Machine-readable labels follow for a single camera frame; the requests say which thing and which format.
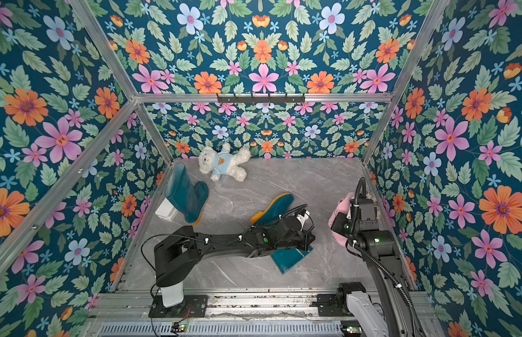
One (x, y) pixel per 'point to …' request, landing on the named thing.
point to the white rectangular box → (165, 210)
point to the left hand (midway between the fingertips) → (320, 238)
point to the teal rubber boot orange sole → (190, 200)
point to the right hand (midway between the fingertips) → (341, 217)
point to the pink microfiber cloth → (342, 206)
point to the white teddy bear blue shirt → (224, 162)
